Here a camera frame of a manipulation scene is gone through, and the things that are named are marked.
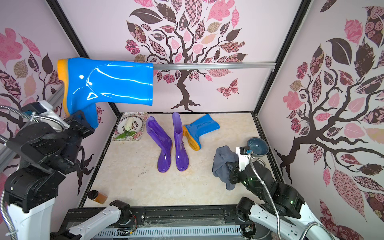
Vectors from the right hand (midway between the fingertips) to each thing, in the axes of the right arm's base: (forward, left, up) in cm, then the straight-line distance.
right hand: (227, 162), depth 63 cm
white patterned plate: (+44, +59, -25) cm, 78 cm away
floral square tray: (+34, +70, -25) cm, 81 cm away
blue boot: (+35, +16, -23) cm, 45 cm away
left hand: (+7, +51, +23) cm, 57 cm away
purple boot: (+17, +22, -21) cm, 35 cm away
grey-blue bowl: (+24, -30, -28) cm, 47 cm away
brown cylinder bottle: (-8, +63, -19) cm, 66 cm away
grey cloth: (+2, +1, +3) cm, 4 cm away
